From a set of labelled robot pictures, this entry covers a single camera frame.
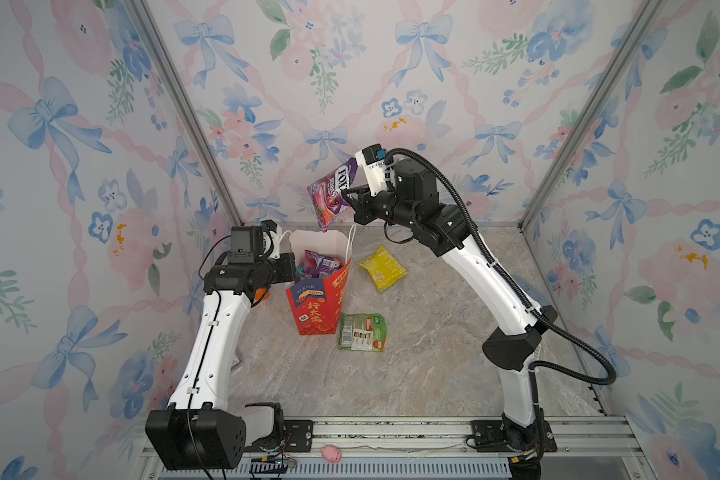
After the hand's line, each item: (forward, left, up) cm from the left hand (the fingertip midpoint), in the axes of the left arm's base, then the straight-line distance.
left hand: (294, 261), depth 76 cm
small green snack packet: (-8, -18, -25) cm, 32 cm away
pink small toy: (-39, -11, -24) cm, 47 cm away
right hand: (+5, -13, +19) cm, 24 cm away
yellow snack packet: (+16, -25, -23) cm, 37 cm away
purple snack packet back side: (+4, -5, -8) cm, 11 cm away
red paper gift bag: (-6, -5, -10) cm, 12 cm away
